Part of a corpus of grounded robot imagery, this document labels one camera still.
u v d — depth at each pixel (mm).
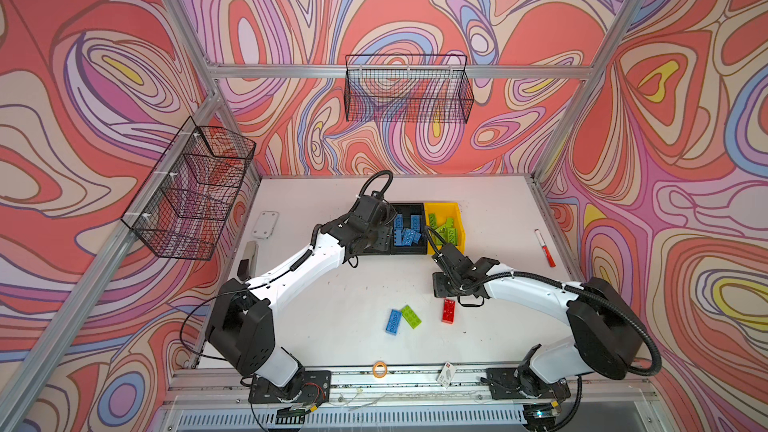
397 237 986
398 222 1050
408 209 1052
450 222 1017
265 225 1042
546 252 981
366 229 628
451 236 984
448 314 842
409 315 842
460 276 661
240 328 416
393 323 817
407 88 960
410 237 993
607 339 427
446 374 748
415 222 1046
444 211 1054
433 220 1038
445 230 995
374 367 760
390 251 769
